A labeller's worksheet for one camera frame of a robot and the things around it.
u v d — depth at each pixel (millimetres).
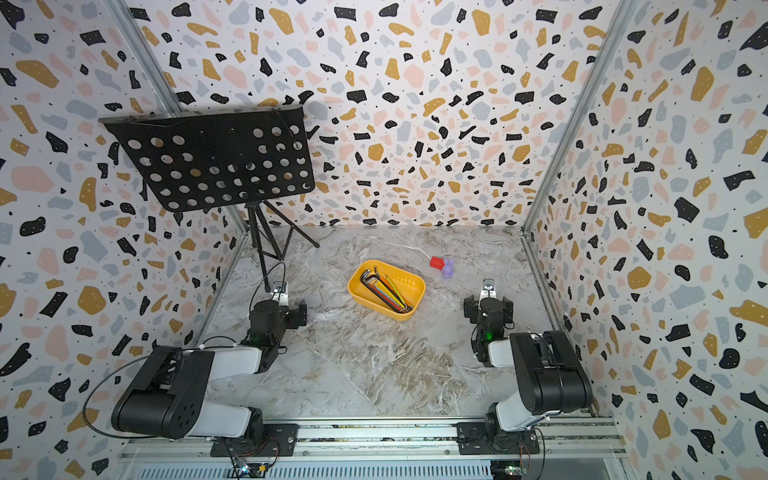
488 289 810
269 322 715
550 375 450
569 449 727
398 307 980
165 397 437
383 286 1032
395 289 1023
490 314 716
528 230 1253
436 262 1094
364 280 1036
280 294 799
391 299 1001
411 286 1034
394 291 1021
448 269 1042
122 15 690
